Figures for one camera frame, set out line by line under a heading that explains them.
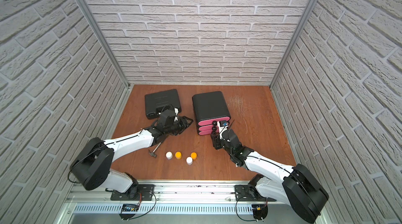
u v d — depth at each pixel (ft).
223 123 2.43
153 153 2.80
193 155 2.73
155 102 3.37
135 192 2.19
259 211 2.29
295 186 1.36
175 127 2.44
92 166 1.42
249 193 2.14
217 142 2.44
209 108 2.82
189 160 2.67
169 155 2.72
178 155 2.73
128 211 2.35
